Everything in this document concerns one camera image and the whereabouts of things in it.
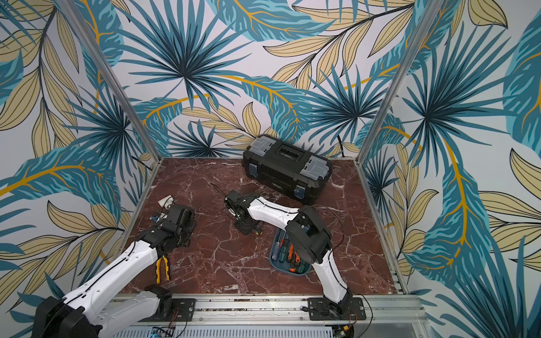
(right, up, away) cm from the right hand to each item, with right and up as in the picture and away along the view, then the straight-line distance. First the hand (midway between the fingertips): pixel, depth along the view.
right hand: (248, 224), depth 93 cm
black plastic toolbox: (+17, +25, +2) cm, 30 cm away
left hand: (-21, +2, -10) cm, 23 cm away
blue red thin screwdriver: (+14, -7, -5) cm, 17 cm away
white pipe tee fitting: (-38, +10, +5) cm, 40 cm away
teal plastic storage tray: (+15, -10, -9) cm, 20 cm away
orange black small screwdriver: (+20, -10, -13) cm, 26 cm away
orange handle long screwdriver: (+18, -9, -8) cm, 22 cm away
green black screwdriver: (+21, -14, -13) cm, 28 cm away
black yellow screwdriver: (+4, -3, -2) cm, 6 cm away
